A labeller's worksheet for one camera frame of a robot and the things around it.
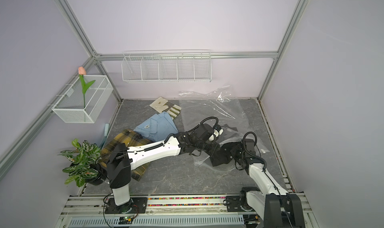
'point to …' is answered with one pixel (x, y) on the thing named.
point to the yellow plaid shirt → (130, 138)
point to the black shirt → (229, 137)
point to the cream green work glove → (162, 104)
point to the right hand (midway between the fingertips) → (230, 147)
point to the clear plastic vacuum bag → (217, 103)
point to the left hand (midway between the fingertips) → (220, 149)
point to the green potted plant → (85, 167)
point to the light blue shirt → (158, 127)
